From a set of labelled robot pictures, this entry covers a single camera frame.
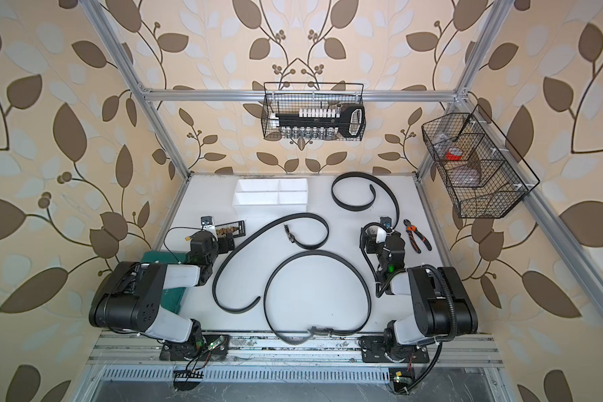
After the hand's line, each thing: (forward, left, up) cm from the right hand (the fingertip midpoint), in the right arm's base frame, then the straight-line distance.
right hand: (376, 228), depth 92 cm
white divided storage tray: (+19, +41, -2) cm, 46 cm away
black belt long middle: (+6, +49, -7) cm, 49 cm away
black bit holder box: (+5, +54, -5) cm, 54 cm away
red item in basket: (+12, -24, +23) cm, 35 cm away
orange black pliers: (+3, -16, -7) cm, 18 cm away
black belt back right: (+17, -2, -7) cm, 18 cm away
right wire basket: (+1, -28, +26) cm, 38 cm away
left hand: (+2, +61, -1) cm, 62 cm away
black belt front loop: (-33, +24, -5) cm, 41 cm away
